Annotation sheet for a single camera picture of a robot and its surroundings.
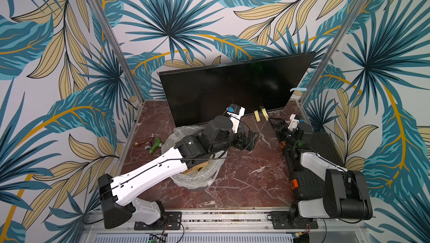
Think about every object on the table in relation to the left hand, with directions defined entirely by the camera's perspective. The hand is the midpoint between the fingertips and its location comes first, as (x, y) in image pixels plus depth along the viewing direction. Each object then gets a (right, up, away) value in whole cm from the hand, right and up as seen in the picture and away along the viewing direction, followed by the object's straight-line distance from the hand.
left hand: (250, 134), depth 62 cm
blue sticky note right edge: (+27, +20, +19) cm, 39 cm away
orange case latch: (+25, -25, +18) cm, 40 cm away
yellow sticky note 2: (+14, +8, +28) cm, 33 cm away
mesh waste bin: (-18, -15, -2) cm, 24 cm away
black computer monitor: (+11, +24, +30) cm, 40 cm away
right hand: (+16, +4, +25) cm, 30 cm away
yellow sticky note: (+9, +7, +28) cm, 31 cm away
